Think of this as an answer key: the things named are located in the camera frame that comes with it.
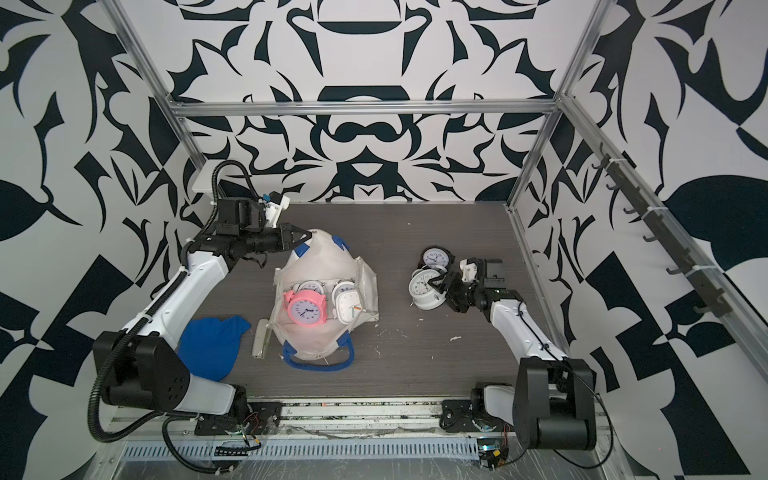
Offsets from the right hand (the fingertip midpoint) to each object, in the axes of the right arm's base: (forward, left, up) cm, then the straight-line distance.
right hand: (434, 282), depth 86 cm
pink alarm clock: (-5, +37, -5) cm, 37 cm away
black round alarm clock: (+15, -3, -9) cm, 18 cm away
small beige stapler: (-13, +48, -7) cm, 50 cm away
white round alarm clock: (-4, +3, 0) cm, 5 cm away
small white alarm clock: (+2, +37, -5) cm, 37 cm away
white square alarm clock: (-6, +24, 0) cm, 25 cm away
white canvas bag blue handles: (-17, +29, -3) cm, 34 cm away
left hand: (+8, +34, +14) cm, 38 cm away
